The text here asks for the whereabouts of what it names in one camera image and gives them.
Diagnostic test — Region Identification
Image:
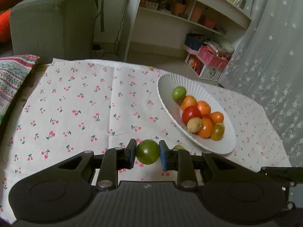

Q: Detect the light green oval tomato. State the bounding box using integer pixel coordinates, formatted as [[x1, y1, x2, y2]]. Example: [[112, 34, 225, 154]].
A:
[[173, 145, 186, 150]]

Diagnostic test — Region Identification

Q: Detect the round green tomato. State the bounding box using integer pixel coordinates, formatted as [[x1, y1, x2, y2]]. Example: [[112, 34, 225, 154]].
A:
[[136, 139, 160, 165]]

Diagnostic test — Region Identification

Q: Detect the large red tomato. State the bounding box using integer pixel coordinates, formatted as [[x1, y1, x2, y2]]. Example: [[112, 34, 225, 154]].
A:
[[182, 106, 202, 125]]

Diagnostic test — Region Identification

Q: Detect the small red tomato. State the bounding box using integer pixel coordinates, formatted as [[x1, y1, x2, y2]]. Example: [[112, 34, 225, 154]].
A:
[[202, 114, 214, 124]]

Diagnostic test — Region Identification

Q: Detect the dark green tomato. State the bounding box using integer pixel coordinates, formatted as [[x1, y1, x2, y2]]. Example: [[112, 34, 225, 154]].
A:
[[172, 86, 187, 101]]

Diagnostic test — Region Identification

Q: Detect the brown round fruit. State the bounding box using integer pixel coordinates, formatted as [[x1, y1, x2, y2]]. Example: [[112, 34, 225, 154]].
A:
[[186, 117, 203, 133]]

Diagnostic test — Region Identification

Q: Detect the orange oval tomato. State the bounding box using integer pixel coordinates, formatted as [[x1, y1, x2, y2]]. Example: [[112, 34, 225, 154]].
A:
[[197, 118, 213, 138]]

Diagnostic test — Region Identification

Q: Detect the olive orange tomato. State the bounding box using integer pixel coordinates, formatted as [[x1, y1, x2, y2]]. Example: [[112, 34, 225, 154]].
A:
[[210, 123, 225, 141]]

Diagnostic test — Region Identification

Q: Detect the orange cherry tomato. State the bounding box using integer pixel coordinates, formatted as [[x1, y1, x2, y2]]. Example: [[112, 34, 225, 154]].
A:
[[210, 112, 224, 124]]

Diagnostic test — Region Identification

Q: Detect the right orange mandarin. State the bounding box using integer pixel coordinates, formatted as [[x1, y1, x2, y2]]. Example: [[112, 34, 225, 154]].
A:
[[197, 100, 211, 115]]

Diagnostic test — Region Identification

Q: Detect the orange mandarin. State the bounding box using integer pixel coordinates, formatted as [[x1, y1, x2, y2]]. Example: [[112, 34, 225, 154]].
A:
[[180, 95, 198, 111], [197, 100, 211, 115]]

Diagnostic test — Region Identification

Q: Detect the left orange mandarin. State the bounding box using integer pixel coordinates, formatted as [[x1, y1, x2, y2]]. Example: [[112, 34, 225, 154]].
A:
[[180, 95, 198, 111]]

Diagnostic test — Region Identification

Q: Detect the cherry print tablecloth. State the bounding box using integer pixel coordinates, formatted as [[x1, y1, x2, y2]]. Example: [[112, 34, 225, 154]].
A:
[[1, 59, 291, 222]]

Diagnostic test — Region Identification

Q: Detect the white ribbed oval plate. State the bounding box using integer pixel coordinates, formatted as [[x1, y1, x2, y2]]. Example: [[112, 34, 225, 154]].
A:
[[157, 73, 236, 155]]

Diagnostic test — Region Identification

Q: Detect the white storage box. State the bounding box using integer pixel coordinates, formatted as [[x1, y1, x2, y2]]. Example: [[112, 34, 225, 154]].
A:
[[185, 53, 223, 82]]

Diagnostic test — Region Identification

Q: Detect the pink plastic basket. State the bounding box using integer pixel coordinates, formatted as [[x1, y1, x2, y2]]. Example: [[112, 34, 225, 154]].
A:
[[197, 46, 229, 71]]

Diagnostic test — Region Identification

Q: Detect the white floral curtain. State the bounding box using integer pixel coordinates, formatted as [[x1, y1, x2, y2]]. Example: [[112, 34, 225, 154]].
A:
[[219, 0, 302, 167]]

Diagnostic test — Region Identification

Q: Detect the dark blue box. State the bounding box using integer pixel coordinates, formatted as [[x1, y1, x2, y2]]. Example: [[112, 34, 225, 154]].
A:
[[184, 33, 209, 51]]

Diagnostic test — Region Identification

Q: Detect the patterned striped cushion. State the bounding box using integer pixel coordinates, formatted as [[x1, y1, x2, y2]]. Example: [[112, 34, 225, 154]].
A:
[[0, 54, 40, 122]]

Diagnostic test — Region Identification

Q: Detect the white bookshelf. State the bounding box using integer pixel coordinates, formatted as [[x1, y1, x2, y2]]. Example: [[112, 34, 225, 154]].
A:
[[116, 0, 251, 61]]

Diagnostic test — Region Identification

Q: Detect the black power cable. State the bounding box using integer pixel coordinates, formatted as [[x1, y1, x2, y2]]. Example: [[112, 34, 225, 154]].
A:
[[91, 0, 137, 55]]

